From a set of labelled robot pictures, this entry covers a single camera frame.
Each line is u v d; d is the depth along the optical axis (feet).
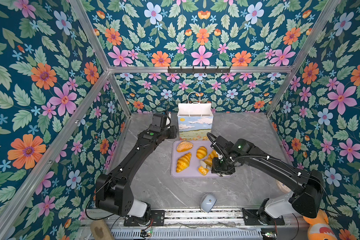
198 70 3.06
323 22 2.39
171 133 2.44
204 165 2.63
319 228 2.13
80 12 2.28
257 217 2.34
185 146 3.14
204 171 2.82
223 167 2.09
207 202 2.32
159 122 2.05
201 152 3.05
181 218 2.46
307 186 1.33
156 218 2.42
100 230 2.22
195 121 2.83
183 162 2.90
